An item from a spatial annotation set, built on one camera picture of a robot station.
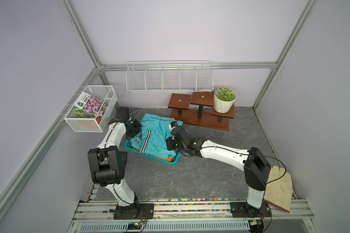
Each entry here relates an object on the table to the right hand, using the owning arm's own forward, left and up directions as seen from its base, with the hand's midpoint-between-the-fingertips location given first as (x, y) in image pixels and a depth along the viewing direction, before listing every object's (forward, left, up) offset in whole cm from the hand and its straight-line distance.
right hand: (165, 140), depth 82 cm
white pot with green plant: (+22, -36, +12) cm, 44 cm away
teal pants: (+1, +8, -1) cm, 8 cm away
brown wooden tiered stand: (+30, -22, -5) cm, 38 cm away
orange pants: (-8, -3, -6) cm, 11 cm away
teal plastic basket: (-10, -6, -6) cm, 13 cm away
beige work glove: (-24, -63, -16) cm, 69 cm away
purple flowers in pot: (+10, +35, +17) cm, 41 cm away
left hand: (+11, +16, -3) cm, 19 cm away
